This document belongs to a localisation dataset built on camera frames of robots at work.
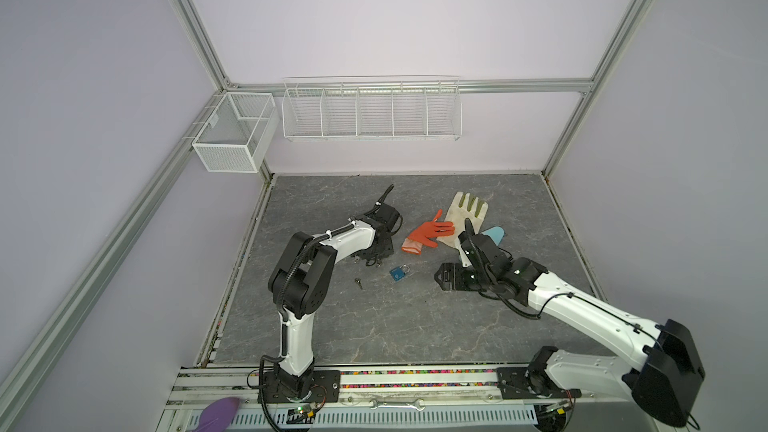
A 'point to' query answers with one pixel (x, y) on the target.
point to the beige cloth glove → (464, 207)
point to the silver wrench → (384, 404)
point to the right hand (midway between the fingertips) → (447, 278)
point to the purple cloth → (219, 415)
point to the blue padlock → (398, 273)
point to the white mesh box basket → (234, 134)
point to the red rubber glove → (424, 232)
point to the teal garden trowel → (496, 233)
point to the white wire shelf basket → (371, 108)
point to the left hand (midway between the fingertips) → (382, 254)
